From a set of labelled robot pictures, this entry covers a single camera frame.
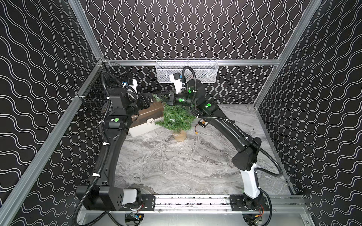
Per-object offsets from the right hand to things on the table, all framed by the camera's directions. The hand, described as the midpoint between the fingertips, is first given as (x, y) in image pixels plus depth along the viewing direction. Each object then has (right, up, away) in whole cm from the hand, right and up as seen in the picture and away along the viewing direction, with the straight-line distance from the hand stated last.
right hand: (158, 94), depth 68 cm
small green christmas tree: (+9, -12, +11) cm, 18 cm away
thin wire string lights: (+6, -12, +8) cm, 16 cm away
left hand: (-4, +1, +1) cm, 5 cm away
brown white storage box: (-13, -13, +25) cm, 31 cm away
